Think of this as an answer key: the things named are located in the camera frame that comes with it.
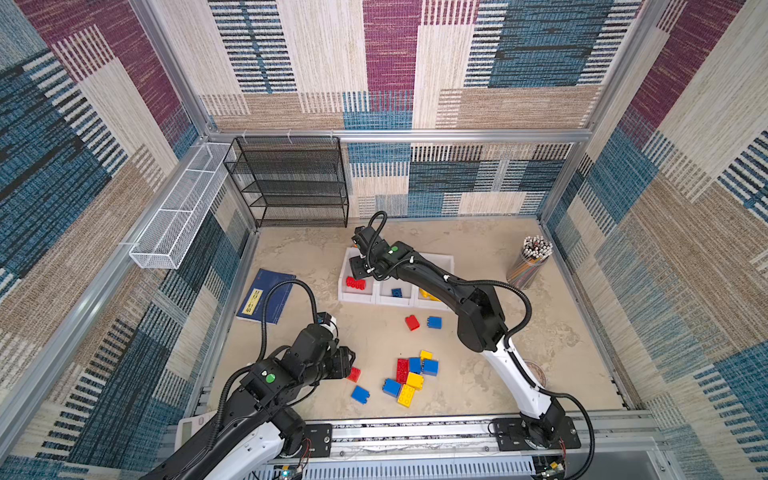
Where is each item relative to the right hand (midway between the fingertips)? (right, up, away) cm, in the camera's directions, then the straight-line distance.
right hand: (362, 267), depth 95 cm
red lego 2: (+15, -16, -3) cm, 23 cm away
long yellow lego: (+13, -32, -16) cm, 38 cm away
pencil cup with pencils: (+50, +2, -5) cm, 50 cm away
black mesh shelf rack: (-27, +31, +16) cm, 44 cm away
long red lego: (-1, -6, +4) cm, 7 cm away
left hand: (-2, -20, -20) cm, 28 cm away
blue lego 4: (+9, -31, -16) cm, 35 cm away
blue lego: (+22, -16, -3) cm, 28 cm away
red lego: (-4, -5, +5) cm, 8 cm away
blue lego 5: (+1, -33, -14) cm, 36 cm away
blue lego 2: (+16, -27, -11) cm, 33 cm away
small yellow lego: (+19, -24, -10) cm, 32 cm away
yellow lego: (+17, -4, -28) cm, 33 cm away
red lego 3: (-1, -29, -12) cm, 31 cm away
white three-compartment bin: (+9, -8, +4) cm, 13 cm away
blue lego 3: (+20, -27, -11) cm, 35 cm away
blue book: (-35, -12, +1) cm, 37 cm away
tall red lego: (+12, -28, -12) cm, 32 cm away
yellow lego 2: (+15, -29, -15) cm, 36 cm away
